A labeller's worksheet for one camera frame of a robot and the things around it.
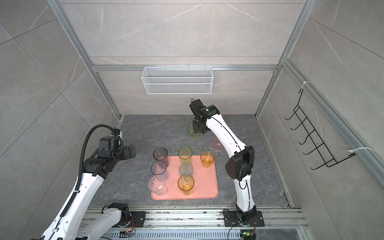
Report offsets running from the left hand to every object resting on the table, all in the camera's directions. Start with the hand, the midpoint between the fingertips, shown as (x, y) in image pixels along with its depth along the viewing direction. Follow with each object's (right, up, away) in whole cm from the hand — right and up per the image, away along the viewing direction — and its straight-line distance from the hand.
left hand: (122, 144), depth 76 cm
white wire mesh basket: (+25, +41, +25) cm, 55 cm away
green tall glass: (+31, -7, +12) cm, 34 cm away
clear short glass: (+15, -24, +9) cm, 30 cm away
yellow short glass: (+45, -10, +17) cm, 49 cm away
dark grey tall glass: (+18, -6, +6) cm, 20 cm away
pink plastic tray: (+44, -24, +10) cm, 51 cm away
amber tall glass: (+32, -21, +3) cm, 39 cm away
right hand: (+40, +9, +11) cm, 43 cm away
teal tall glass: (+32, -15, +8) cm, 36 cm away
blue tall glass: (+17, -14, +8) cm, 24 cm away
